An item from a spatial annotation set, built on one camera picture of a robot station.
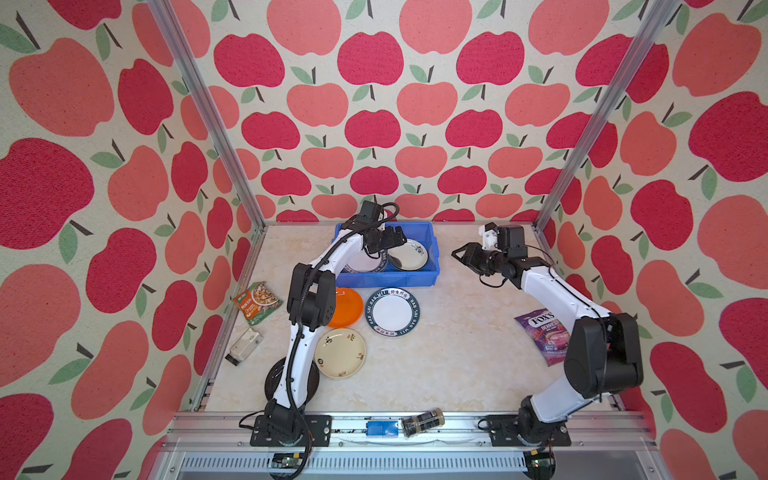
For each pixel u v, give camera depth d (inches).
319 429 29.7
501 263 27.3
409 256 42.5
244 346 33.6
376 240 35.7
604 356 17.5
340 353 36.5
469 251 32.1
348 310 37.6
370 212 33.1
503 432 28.8
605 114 34.1
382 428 28.4
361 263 41.4
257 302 37.6
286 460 28.3
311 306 24.3
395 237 36.6
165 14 27.3
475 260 31.4
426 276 39.7
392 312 38.0
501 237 28.8
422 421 28.9
